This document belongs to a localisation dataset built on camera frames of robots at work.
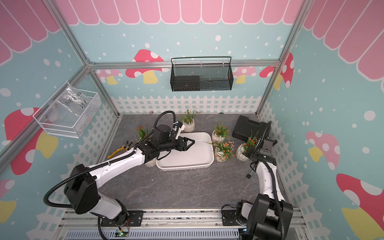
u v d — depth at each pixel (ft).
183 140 2.37
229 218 2.44
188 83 2.87
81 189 1.39
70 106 2.35
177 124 2.35
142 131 3.03
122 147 3.27
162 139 2.01
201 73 3.08
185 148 2.34
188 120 3.32
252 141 2.67
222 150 2.86
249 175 2.87
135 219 2.44
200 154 3.15
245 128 3.54
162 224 2.39
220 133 3.09
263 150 2.09
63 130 2.05
